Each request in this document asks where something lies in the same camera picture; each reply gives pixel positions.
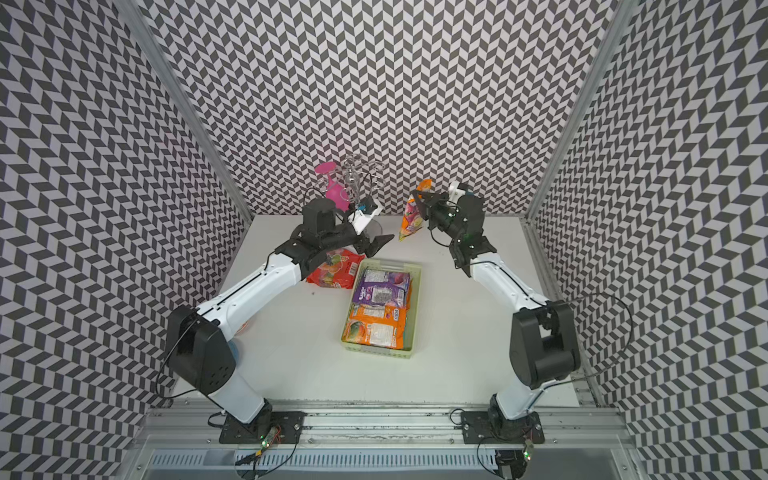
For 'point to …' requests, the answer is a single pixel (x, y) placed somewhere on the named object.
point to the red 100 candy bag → (339, 269)
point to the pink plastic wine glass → (335, 193)
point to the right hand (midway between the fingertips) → (409, 194)
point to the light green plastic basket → (382, 264)
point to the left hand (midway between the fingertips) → (382, 223)
